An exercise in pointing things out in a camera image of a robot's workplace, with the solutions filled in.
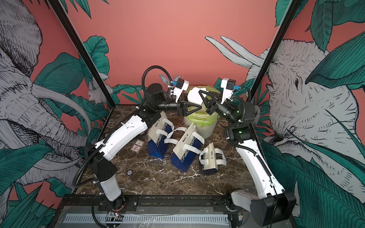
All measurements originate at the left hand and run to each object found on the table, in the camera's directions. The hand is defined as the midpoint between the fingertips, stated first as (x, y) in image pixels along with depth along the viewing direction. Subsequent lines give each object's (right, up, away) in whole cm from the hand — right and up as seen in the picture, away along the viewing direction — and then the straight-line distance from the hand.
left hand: (200, 103), depth 58 cm
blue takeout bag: (-22, -19, +21) cm, 36 cm away
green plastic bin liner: (+3, -6, +18) cm, 19 cm away
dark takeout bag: (+5, -25, +7) cm, 27 cm away
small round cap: (-40, -39, +26) cm, 62 cm away
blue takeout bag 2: (-4, -20, +17) cm, 27 cm away
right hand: (-1, +4, -2) cm, 5 cm away
